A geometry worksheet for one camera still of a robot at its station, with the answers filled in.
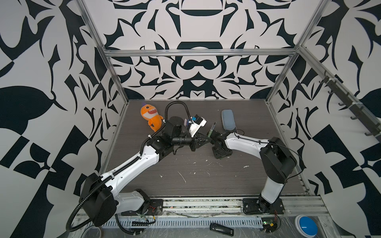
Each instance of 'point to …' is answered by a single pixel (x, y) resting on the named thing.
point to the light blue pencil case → (228, 119)
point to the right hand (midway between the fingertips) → (220, 153)
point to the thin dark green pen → (211, 130)
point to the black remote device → (222, 229)
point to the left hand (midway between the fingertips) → (211, 136)
